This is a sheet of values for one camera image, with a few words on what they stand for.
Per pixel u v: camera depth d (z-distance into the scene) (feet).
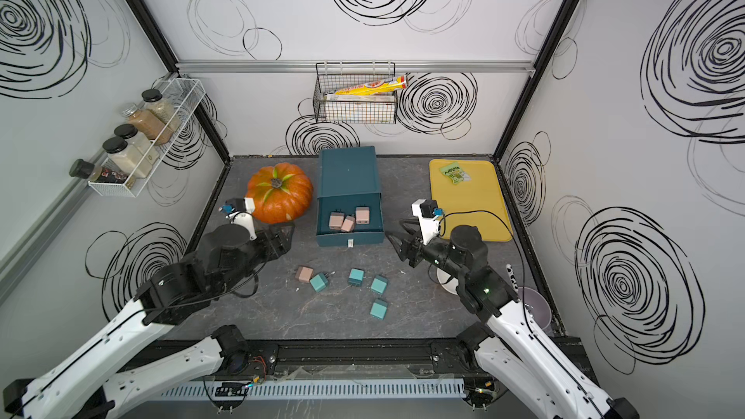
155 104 2.46
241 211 1.82
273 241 1.86
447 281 2.07
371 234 2.46
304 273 2.84
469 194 3.56
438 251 1.95
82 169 1.94
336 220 2.65
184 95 3.03
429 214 1.87
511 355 1.91
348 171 2.85
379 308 2.64
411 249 1.94
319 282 2.78
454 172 3.79
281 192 3.08
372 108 2.84
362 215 2.71
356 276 2.83
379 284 2.78
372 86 2.87
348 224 2.59
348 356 2.47
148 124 2.39
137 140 2.22
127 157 2.12
